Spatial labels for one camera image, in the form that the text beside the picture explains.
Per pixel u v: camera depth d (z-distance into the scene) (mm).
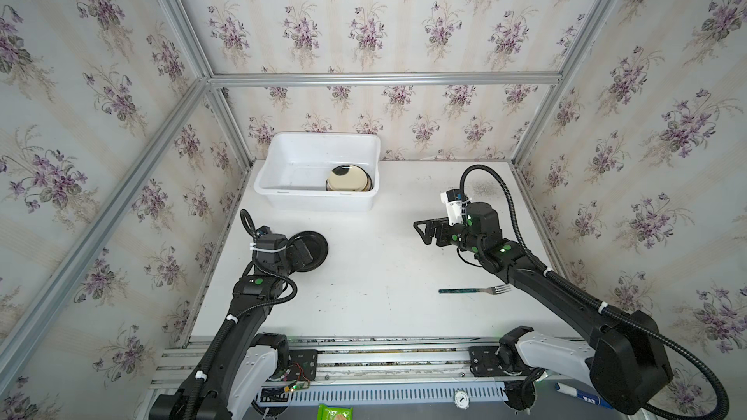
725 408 348
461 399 688
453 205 719
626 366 394
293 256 744
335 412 662
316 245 927
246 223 613
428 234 718
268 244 619
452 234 700
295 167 1186
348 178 1101
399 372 730
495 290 857
